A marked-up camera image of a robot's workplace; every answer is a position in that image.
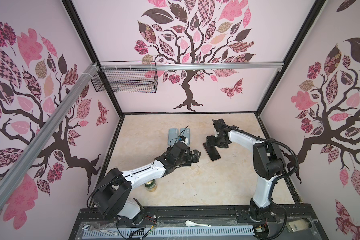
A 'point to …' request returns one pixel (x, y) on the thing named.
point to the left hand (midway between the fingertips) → (194, 156)
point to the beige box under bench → (302, 224)
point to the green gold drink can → (151, 185)
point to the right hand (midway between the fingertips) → (213, 142)
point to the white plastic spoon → (190, 223)
